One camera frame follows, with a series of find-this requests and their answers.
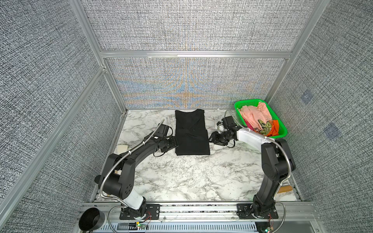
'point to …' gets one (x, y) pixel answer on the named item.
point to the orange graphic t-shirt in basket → (268, 128)
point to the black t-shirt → (192, 137)
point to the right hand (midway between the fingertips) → (210, 138)
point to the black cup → (92, 219)
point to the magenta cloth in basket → (249, 125)
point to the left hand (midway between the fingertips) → (176, 141)
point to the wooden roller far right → (285, 188)
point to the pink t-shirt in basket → (252, 114)
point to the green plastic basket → (282, 132)
